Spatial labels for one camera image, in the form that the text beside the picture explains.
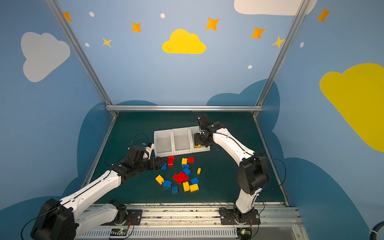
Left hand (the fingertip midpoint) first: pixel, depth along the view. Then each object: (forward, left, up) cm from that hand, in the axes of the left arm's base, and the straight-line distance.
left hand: (160, 159), depth 84 cm
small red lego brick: (+5, -18, -10) cm, 21 cm away
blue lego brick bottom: (-14, -9, -9) cm, 19 cm away
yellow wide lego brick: (-13, -20, -9) cm, 25 cm away
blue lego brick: (-11, -4, -9) cm, 15 cm away
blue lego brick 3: (-3, -16, -8) cm, 18 cm away
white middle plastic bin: (+19, -11, -9) cm, 24 cm away
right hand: (+11, -23, +4) cm, 26 cm away
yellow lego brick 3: (+3, -13, -8) cm, 16 cm away
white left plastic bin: (+19, +2, -10) cm, 21 cm away
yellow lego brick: (+4, -22, +9) cm, 24 cm away
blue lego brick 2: (-8, -20, -10) cm, 24 cm away
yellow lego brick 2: (-9, 0, -7) cm, 12 cm away
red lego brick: (+4, -5, -8) cm, 10 cm away
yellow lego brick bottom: (-12, -15, -8) cm, 21 cm away
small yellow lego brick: (-3, -23, -8) cm, 25 cm away
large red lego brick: (-7, -12, -8) cm, 16 cm away
